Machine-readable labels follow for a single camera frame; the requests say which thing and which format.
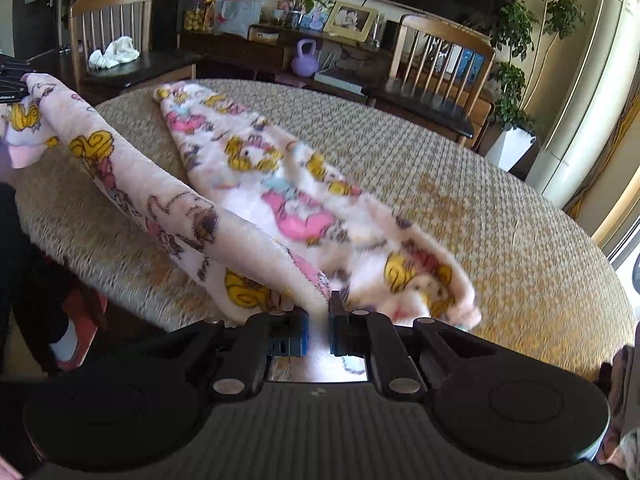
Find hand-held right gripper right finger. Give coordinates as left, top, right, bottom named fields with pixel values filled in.
left=328, top=291, right=506, bottom=396

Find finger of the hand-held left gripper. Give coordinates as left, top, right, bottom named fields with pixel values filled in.
left=0, top=52, right=28, bottom=106

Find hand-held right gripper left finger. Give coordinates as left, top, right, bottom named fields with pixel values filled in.
left=130, top=310, right=309, bottom=402

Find pink cartoon print fleece pants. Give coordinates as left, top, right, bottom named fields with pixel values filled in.
left=0, top=72, right=483, bottom=328

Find lilac garment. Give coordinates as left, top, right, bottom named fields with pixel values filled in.
left=0, top=132, right=15, bottom=183

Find white crumpled cloth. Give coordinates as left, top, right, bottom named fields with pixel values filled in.
left=88, top=36, right=141, bottom=71

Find wooden chair with black seat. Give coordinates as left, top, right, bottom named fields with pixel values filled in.
left=362, top=14, right=496, bottom=148
left=69, top=0, right=203, bottom=106

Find jar of golden chocolates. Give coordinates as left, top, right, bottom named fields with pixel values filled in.
left=183, top=0, right=207, bottom=32

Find pink slipper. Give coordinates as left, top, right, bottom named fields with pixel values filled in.
left=52, top=290, right=108, bottom=371

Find dark wooden TV cabinet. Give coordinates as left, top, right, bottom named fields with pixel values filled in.
left=177, top=22, right=496, bottom=126

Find grey gift bag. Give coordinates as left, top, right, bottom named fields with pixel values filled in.
left=214, top=0, right=263, bottom=38

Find white planter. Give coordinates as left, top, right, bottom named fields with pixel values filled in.
left=484, top=126, right=537, bottom=173

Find white flat box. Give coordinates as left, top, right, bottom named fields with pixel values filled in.
left=314, top=67, right=371, bottom=95

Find beige small radio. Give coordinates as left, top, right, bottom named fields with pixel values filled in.
left=248, top=24, right=281, bottom=43

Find purple kettlebell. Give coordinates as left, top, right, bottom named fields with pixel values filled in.
left=291, top=39, right=319, bottom=77

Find grey garment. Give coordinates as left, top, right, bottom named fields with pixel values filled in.
left=597, top=320, right=640, bottom=476

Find yellow curtain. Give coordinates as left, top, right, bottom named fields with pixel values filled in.
left=562, top=125, right=640, bottom=221

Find sliding glass door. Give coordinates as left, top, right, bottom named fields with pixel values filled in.
left=590, top=160, right=640, bottom=311

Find blue boxes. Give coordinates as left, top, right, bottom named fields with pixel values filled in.
left=457, top=49, right=485, bottom=83

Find princess picture card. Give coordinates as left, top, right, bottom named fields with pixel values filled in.
left=306, top=0, right=337, bottom=32

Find cream standing air conditioner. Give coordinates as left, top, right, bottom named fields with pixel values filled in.
left=525, top=0, right=640, bottom=206

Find green potted tree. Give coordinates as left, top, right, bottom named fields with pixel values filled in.
left=480, top=0, right=586, bottom=133

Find yellow photo frame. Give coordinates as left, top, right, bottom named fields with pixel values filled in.
left=324, top=1, right=379, bottom=42

